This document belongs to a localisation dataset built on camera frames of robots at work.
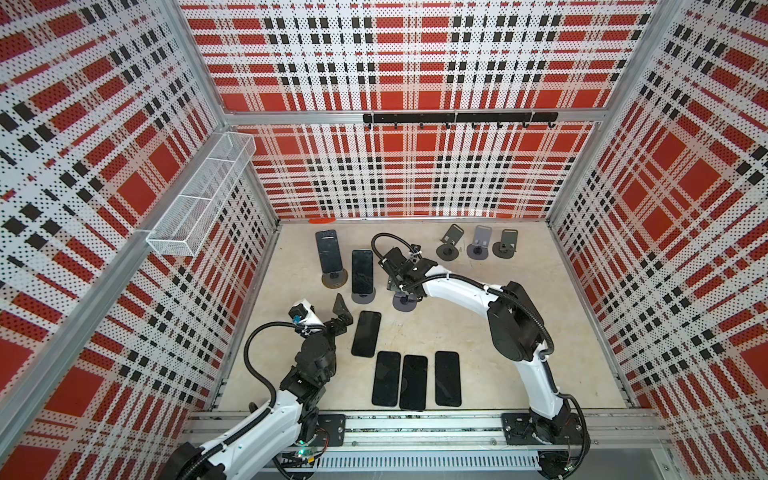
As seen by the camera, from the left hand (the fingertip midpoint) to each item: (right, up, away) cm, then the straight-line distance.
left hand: (329, 304), depth 81 cm
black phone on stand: (-4, +15, +15) cm, 21 cm away
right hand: (+22, +5, +13) cm, 26 cm away
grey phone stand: (-3, +4, +23) cm, 24 cm away
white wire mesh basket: (-48, +23, +11) cm, 54 cm away
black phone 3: (+23, -22, +1) cm, 32 cm away
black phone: (+8, +8, +12) cm, 17 cm away
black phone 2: (+9, -11, +9) cm, 17 cm away
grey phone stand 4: (+38, +14, +30) cm, 50 cm away
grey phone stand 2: (+7, -1, +18) cm, 19 cm away
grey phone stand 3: (+21, -2, +14) cm, 25 cm away
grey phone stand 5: (+60, +16, +28) cm, 68 cm away
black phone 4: (+16, -19, -2) cm, 25 cm away
